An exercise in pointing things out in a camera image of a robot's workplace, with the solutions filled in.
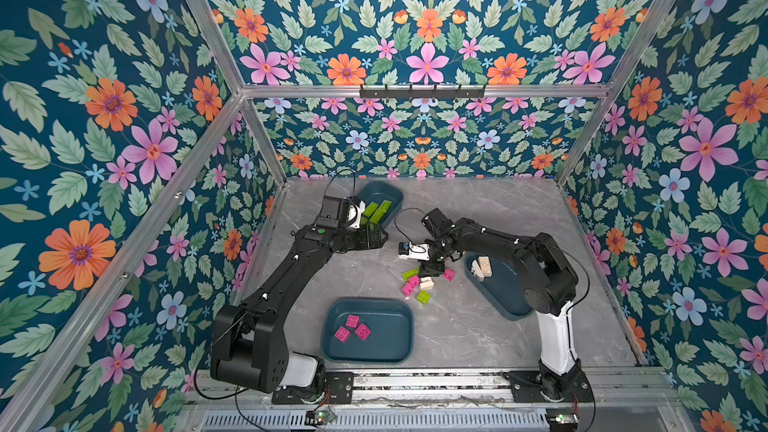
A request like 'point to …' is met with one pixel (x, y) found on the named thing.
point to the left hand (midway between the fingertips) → (379, 229)
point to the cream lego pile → (426, 283)
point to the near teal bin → (390, 320)
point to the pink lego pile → (414, 281)
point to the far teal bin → (379, 191)
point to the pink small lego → (363, 331)
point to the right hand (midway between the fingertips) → (421, 260)
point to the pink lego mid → (353, 321)
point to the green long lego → (380, 211)
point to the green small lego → (423, 297)
